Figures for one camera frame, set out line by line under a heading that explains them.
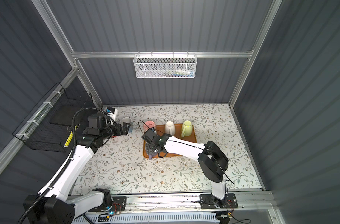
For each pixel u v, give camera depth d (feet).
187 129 3.11
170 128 3.10
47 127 2.34
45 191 1.28
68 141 2.19
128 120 3.28
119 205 2.37
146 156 2.97
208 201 2.42
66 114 2.51
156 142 2.12
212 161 1.52
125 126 2.32
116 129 2.28
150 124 3.07
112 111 2.20
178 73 3.00
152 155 2.90
